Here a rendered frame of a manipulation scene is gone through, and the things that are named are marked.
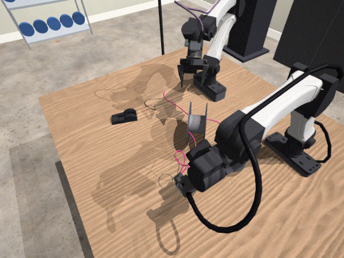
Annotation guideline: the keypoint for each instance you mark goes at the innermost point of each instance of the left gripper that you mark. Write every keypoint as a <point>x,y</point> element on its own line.
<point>201,149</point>

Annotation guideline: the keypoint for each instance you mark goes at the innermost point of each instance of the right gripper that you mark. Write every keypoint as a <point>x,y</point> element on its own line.
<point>194,59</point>

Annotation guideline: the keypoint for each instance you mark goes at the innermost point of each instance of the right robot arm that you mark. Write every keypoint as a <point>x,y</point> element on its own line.
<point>226,12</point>

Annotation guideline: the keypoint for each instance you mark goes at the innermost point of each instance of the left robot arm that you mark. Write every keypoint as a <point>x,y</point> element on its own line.
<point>303,100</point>

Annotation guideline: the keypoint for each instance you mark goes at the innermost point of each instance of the black cable reel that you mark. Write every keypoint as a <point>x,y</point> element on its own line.
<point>196,123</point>

